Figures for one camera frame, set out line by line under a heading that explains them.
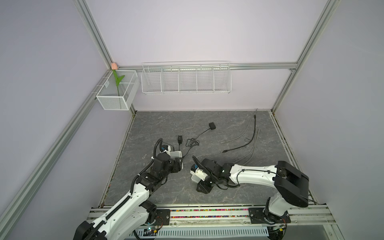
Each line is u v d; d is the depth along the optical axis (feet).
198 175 2.46
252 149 3.24
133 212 1.62
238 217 2.48
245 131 3.55
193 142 3.32
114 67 2.93
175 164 2.36
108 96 2.53
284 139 3.56
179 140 3.28
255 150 3.23
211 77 3.41
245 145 3.29
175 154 2.68
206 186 2.36
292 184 1.44
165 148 2.38
